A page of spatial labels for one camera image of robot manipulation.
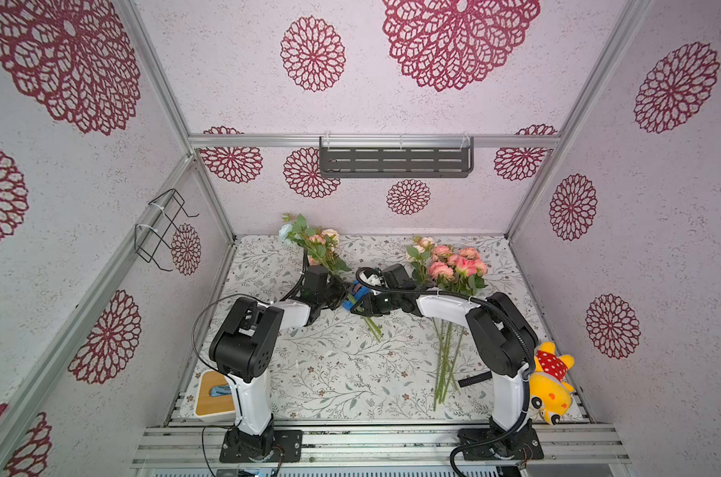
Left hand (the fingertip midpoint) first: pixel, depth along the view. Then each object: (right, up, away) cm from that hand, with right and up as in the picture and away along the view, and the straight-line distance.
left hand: (356, 283), depth 97 cm
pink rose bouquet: (+31, +5, +7) cm, 32 cm away
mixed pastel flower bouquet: (-12, +13, +7) cm, 19 cm away
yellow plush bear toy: (+50, -26, -21) cm, 61 cm away
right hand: (-1, -7, -6) cm, 9 cm away
